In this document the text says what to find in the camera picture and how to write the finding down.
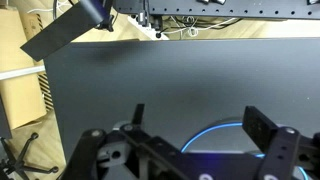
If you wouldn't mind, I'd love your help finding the white metal bar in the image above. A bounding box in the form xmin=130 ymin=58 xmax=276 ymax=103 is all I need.
xmin=0 ymin=65 xmax=46 ymax=81

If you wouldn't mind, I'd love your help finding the large cardboard box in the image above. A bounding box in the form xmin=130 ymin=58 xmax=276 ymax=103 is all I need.
xmin=0 ymin=8 xmax=55 ymax=131

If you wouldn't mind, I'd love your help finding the black perforated rail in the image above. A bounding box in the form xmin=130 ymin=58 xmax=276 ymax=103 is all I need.
xmin=113 ymin=0 xmax=320 ymax=21

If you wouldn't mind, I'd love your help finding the black flat panel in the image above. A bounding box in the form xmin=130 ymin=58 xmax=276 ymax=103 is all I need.
xmin=19 ymin=0 xmax=115 ymax=63

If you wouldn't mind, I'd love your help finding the white power strip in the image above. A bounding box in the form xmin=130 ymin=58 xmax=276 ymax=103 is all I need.
xmin=127 ymin=14 xmax=171 ymax=41

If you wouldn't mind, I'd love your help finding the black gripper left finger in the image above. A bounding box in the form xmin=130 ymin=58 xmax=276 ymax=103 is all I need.
xmin=61 ymin=103 xmax=158 ymax=180

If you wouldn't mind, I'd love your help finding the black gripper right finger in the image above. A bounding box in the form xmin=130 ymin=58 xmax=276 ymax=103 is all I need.
xmin=242 ymin=105 xmax=320 ymax=180

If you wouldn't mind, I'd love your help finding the white cable bundle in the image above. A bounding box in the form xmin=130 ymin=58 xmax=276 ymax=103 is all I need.
xmin=163 ymin=15 xmax=242 ymax=38

